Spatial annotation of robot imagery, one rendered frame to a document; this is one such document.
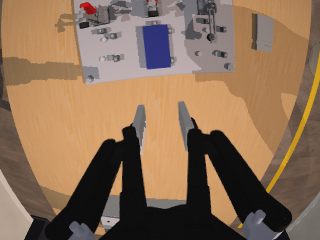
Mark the blue rectangular plate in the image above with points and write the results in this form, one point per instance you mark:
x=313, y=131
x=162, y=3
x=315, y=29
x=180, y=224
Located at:
x=156, y=43

